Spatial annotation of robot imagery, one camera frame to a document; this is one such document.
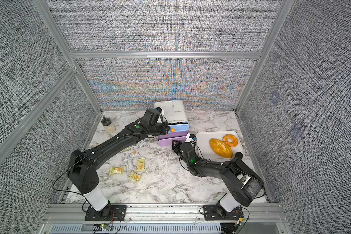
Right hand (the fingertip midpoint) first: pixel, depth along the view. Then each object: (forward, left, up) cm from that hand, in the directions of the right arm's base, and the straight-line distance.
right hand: (171, 138), depth 86 cm
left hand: (+3, -2, +8) cm, 9 cm away
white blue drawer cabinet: (+14, -3, +6) cm, 15 cm away
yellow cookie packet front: (-19, +20, -11) cm, 30 cm away
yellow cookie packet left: (-15, +32, -11) cm, 37 cm away
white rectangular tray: (-2, -22, -12) cm, 25 cm away
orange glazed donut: (+4, -42, -12) cm, 44 cm away
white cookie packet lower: (-11, +26, -12) cm, 31 cm away
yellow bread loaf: (-2, -32, -9) cm, 33 cm away
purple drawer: (-1, +3, 0) cm, 3 cm away
